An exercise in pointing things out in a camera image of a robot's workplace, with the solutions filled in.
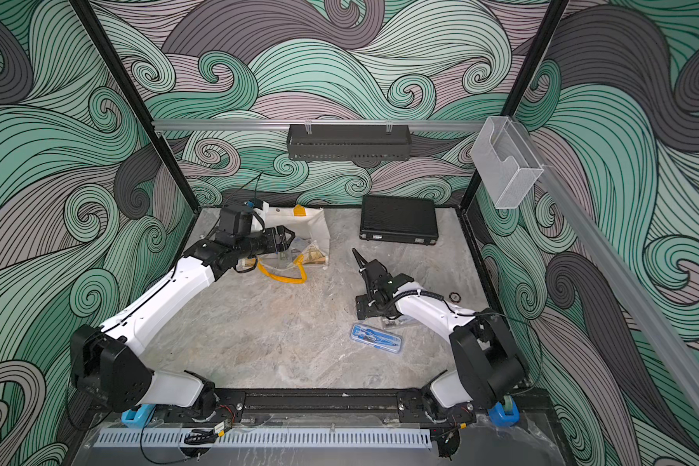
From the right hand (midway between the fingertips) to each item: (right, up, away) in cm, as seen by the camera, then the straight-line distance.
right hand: (372, 310), depth 87 cm
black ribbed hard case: (+16, +29, +34) cm, 48 cm away
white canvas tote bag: (-19, +21, 0) cm, 28 cm away
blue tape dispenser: (+30, -20, -19) cm, 41 cm away
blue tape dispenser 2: (-59, -21, -19) cm, 65 cm away
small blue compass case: (+1, -7, -4) cm, 8 cm away
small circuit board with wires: (-39, -24, -17) cm, 49 cm away
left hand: (-26, +24, -7) cm, 36 cm away
